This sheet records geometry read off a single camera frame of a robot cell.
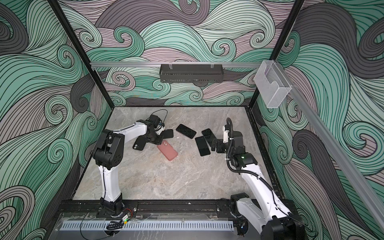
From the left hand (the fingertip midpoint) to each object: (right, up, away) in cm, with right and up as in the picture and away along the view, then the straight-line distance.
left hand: (160, 141), depth 99 cm
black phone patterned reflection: (+17, +6, +6) cm, 19 cm away
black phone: (+29, -3, -1) cm, 29 cm away
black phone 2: (+34, +3, +5) cm, 35 cm away
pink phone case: (+7, -7, -3) cm, 10 cm away
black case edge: (-14, -1, -1) cm, 14 cm away
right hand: (+36, +3, -18) cm, 41 cm away
